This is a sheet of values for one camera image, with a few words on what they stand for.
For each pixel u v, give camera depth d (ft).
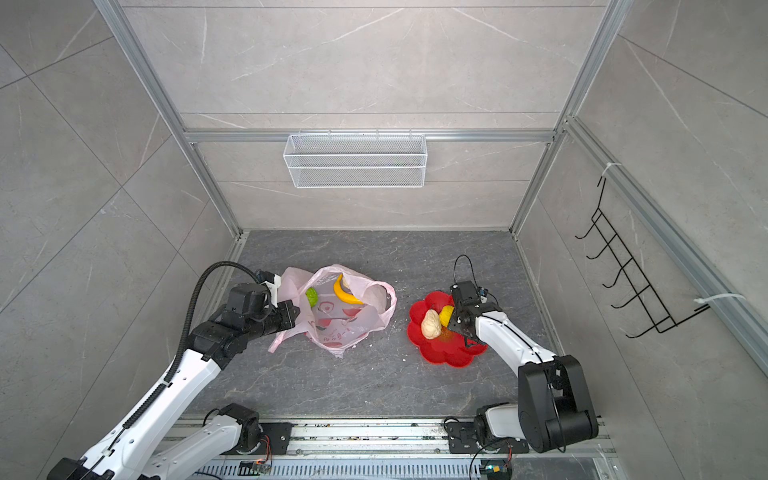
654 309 1.98
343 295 3.22
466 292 2.34
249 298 1.87
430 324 2.89
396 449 2.39
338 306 3.22
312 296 3.12
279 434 2.40
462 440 2.39
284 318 2.19
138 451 1.31
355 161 3.30
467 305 2.29
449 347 2.88
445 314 2.95
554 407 1.42
